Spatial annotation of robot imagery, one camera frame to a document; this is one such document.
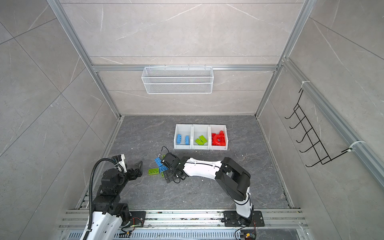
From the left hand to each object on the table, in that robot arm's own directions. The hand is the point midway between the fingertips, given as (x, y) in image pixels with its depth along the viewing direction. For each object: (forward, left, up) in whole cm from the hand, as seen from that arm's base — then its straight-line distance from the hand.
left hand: (133, 160), depth 80 cm
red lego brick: (+22, -47, -9) cm, 53 cm away
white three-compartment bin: (+24, -34, -6) cm, 42 cm away
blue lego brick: (+5, -11, -12) cm, 17 cm away
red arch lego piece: (+19, -52, -9) cm, 56 cm away
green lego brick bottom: (-3, -14, -12) cm, 19 cm away
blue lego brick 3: (0, -14, -12) cm, 19 cm away
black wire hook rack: (-12, -84, +22) cm, 88 cm away
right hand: (-4, -20, -11) cm, 23 cm away
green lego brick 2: (+21, -40, -12) cm, 47 cm away
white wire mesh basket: (+51, -24, +17) cm, 59 cm away
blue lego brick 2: (+21, -24, -11) cm, 34 cm away
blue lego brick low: (+20, -29, -11) cm, 37 cm away
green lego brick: (+20, -38, -13) cm, 44 cm away
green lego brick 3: (-1, -8, -12) cm, 15 cm away
